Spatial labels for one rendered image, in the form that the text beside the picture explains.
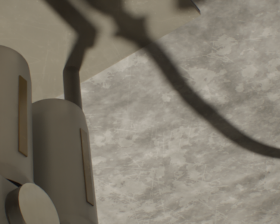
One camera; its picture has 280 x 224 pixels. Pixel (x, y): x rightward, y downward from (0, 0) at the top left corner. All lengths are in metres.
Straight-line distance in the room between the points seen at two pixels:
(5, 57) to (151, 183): 0.65
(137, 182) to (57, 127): 0.57
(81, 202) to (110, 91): 0.44
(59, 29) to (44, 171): 0.34
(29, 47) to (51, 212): 0.46
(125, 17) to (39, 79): 0.17
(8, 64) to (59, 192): 0.12
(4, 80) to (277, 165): 0.76
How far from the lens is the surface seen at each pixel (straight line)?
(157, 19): 0.88
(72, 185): 0.57
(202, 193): 1.23
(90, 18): 0.87
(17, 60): 0.58
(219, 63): 0.97
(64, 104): 0.63
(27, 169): 0.51
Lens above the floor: 0.69
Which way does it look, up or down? 43 degrees down
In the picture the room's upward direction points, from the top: 170 degrees clockwise
